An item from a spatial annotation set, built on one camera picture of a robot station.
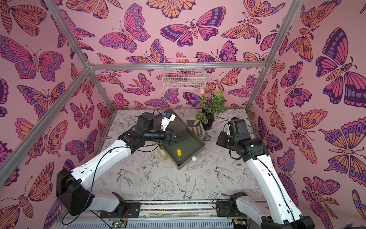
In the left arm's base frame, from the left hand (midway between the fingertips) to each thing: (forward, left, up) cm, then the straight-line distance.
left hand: (183, 136), depth 70 cm
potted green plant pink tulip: (+26, -20, -2) cm, 32 cm away
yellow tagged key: (-2, +3, -14) cm, 14 cm away
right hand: (0, -17, -3) cm, 17 cm away
